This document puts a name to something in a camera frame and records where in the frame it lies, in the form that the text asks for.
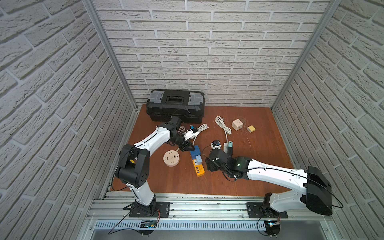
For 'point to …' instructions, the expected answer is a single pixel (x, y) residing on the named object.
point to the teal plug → (230, 144)
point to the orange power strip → (198, 167)
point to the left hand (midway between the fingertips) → (194, 146)
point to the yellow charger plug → (251, 128)
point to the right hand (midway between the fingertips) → (211, 159)
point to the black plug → (230, 151)
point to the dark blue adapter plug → (194, 153)
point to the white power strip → (226, 147)
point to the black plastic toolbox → (189, 105)
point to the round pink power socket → (171, 158)
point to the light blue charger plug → (199, 158)
